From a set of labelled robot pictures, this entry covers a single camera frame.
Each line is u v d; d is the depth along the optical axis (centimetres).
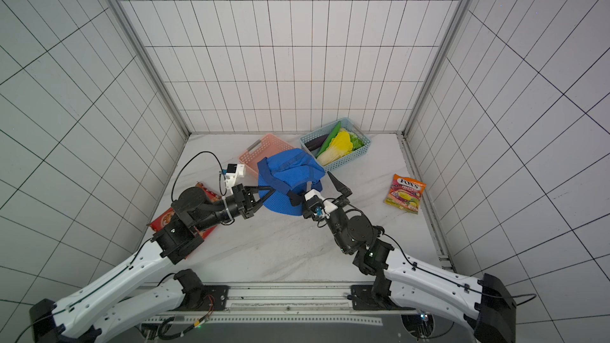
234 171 61
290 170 59
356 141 106
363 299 72
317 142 111
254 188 60
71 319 39
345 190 61
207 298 71
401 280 50
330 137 110
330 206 57
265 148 111
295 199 61
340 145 103
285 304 72
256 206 58
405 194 95
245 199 55
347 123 118
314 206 53
